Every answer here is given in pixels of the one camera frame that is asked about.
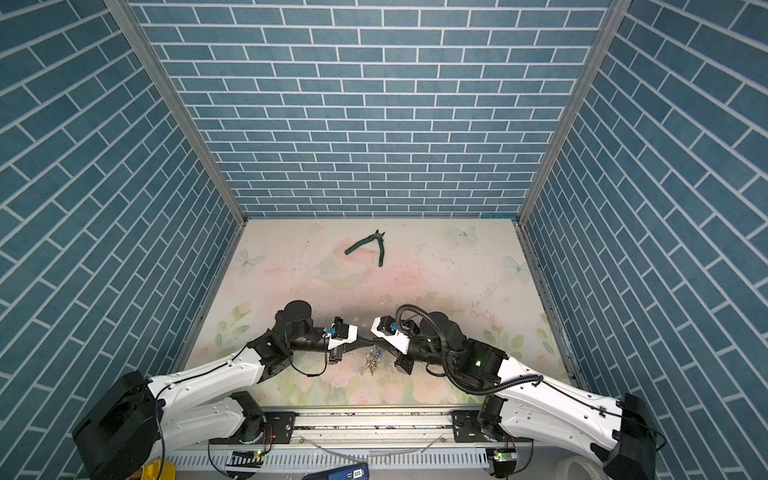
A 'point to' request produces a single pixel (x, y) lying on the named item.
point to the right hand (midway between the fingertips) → (372, 337)
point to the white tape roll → (563, 469)
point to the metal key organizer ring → (373, 359)
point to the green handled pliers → (367, 240)
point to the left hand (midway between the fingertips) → (369, 343)
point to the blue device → (359, 471)
